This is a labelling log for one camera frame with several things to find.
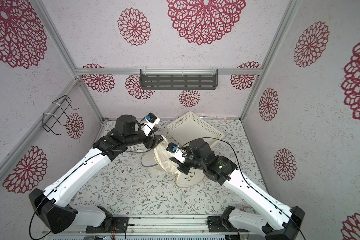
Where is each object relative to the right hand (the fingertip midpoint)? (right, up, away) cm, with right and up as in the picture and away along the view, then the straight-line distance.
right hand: (175, 157), depth 68 cm
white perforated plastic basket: (+10, +16, +48) cm, 52 cm away
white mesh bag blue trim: (-18, -6, +27) cm, 33 cm away
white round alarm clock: (-15, +5, -4) cm, 16 cm away
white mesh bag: (-6, 0, 0) cm, 6 cm away
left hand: (-8, +11, +3) cm, 14 cm away
